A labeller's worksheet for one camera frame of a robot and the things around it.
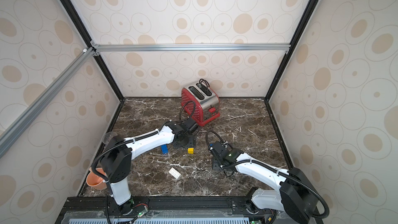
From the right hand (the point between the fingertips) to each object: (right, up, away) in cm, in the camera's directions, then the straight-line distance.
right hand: (221, 163), depth 84 cm
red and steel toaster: (-11, +34, +9) cm, 37 cm away
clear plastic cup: (-74, +12, +18) cm, 77 cm away
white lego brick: (-26, -4, -1) cm, 26 cm away
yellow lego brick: (-17, +6, +5) cm, 19 cm away
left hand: (-15, +10, +2) cm, 18 cm away
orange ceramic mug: (-65, -7, -6) cm, 66 cm away
